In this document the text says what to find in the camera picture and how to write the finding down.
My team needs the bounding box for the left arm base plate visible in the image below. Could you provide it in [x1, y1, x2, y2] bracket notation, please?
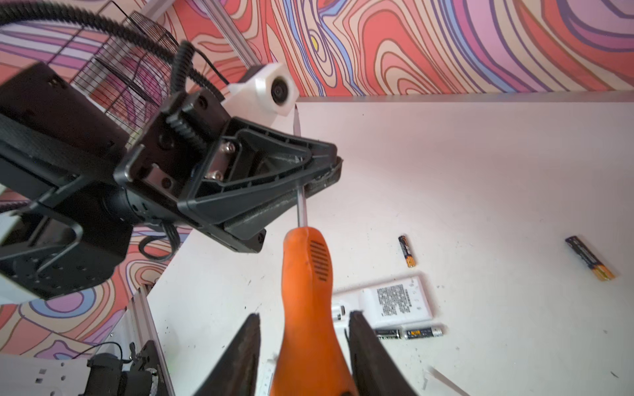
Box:
[82, 341, 169, 395]

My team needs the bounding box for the white battery cover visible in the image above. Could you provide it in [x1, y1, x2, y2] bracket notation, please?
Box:
[424, 366, 469, 396]

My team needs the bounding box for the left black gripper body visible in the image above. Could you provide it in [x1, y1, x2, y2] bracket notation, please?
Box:
[112, 89, 266, 253]

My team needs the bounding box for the black gold battery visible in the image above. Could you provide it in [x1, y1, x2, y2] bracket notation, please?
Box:
[398, 235, 417, 268]
[565, 236, 615, 281]

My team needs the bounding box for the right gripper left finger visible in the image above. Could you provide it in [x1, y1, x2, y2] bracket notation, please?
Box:
[195, 313, 261, 396]

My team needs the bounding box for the long white remote control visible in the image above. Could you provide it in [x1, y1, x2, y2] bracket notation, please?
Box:
[331, 275, 434, 329]

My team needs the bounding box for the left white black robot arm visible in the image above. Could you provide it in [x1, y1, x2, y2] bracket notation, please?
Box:
[1, 1, 343, 304]

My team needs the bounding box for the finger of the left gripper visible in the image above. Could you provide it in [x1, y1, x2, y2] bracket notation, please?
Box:
[223, 157, 343, 240]
[178, 117, 338, 224]

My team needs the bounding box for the orange handle screwdriver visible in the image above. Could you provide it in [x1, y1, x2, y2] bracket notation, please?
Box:
[269, 103, 360, 396]

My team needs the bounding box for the left black wire basket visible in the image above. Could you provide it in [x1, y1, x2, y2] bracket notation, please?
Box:
[46, 26, 171, 148]

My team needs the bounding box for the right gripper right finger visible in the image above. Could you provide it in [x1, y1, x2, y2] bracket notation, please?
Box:
[348, 311, 416, 396]

